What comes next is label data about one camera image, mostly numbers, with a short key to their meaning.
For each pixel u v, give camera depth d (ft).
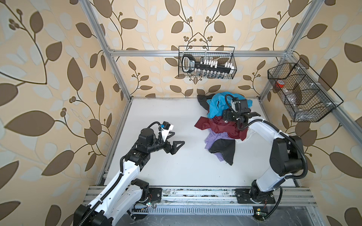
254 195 2.19
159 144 2.11
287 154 1.52
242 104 2.37
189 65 2.83
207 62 2.71
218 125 3.04
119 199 1.78
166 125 2.11
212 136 3.05
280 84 2.88
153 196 2.43
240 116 2.26
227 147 2.99
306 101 2.43
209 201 2.42
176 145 2.16
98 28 2.63
